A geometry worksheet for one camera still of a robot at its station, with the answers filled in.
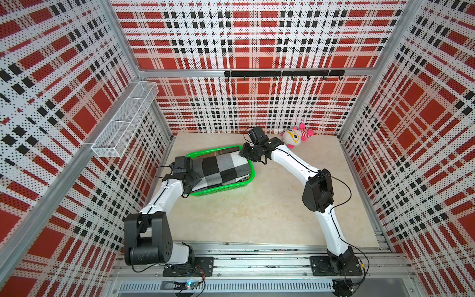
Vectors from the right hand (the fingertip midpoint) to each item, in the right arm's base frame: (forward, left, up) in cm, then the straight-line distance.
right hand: (244, 152), depth 93 cm
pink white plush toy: (+19, -29, -9) cm, 36 cm away
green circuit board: (-54, +21, -14) cm, 60 cm away
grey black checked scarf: (-8, +12, -4) cm, 15 cm away
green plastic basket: (-15, +9, -9) cm, 20 cm away
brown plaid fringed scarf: (+5, +13, -6) cm, 15 cm away
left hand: (-12, +24, -7) cm, 27 cm away
